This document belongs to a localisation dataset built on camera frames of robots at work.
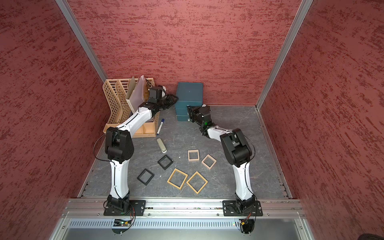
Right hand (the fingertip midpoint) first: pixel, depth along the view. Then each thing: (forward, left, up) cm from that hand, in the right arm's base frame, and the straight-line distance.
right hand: (186, 107), depth 95 cm
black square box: (-30, +13, -18) cm, 37 cm away
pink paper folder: (+3, +30, +9) cm, 31 cm away
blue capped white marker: (-3, +20, -17) cm, 26 cm away
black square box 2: (-38, +24, -18) cm, 48 cm away
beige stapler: (-19, +17, -15) cm, 30 cm away
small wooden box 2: (-29, -14, -19) cm, 38 cm away
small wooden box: (-25, -4, -19) cm, 32 cm away
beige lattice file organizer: (+13, +54, -11) cm, 57 cm away
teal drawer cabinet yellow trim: (+12, -2, +1) cm, 12 cm away
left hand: (+3, +6, +3) cm, 7 cm away
